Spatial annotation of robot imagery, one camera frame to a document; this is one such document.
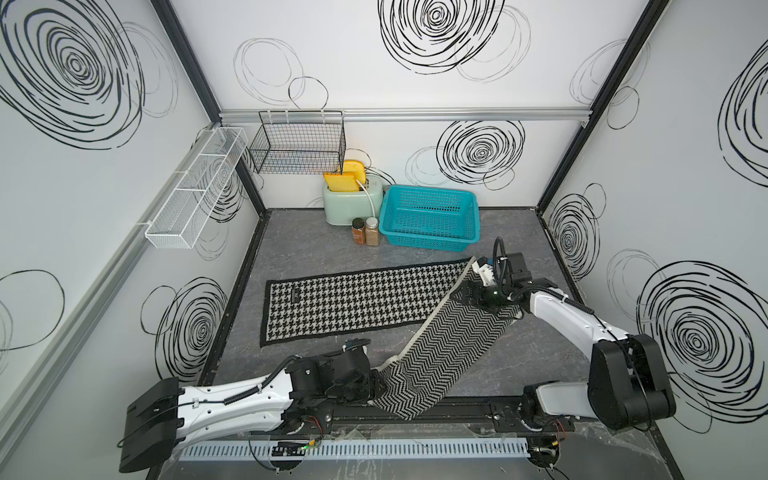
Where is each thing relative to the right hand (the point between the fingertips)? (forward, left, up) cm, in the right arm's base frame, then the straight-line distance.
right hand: (463, 300), depth 86 cm
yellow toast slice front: (+38, +39, +11) cm, 56 cm away
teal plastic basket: (+41, +9, -9) cm, 42 cm away
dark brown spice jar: (+27, +33, -1) cm, 43 cm away
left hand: (-25, +23, -6) cm, 34 cm away
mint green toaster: (+34, +40, +4) cm, 52 cm away
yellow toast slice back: (+45, +35, +12) cm, 58 cm away
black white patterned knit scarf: (-15, +9, -8) cm, 20 cm away
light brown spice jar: (+25, +29, 0) cm, 38 cm away
